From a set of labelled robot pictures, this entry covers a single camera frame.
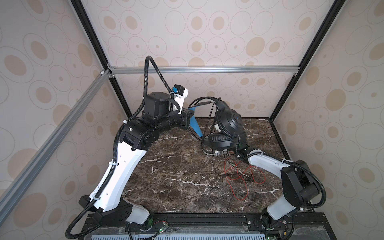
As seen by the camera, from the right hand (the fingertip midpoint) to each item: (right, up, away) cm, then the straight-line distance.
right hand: (209, 138), depth 85 cm
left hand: (-7, +12, -29) cm, 32 cm away
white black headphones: (+6, -10, +10) cm, 15 cm away
